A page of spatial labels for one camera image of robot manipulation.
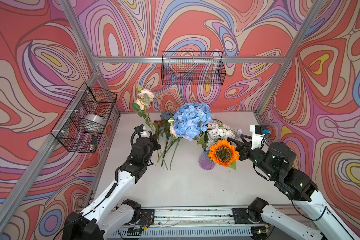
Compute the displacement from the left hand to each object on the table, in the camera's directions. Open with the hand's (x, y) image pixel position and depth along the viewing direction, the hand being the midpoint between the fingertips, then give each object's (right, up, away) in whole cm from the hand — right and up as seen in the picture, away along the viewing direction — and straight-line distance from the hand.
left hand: (157, 134), depth 79 cm
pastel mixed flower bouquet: (+29, +2, -11) cm, 31 cm away
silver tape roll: (-30, +5, -8) cm, 31 cm away
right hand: (+36, -2, -16) cm, 39 cm away
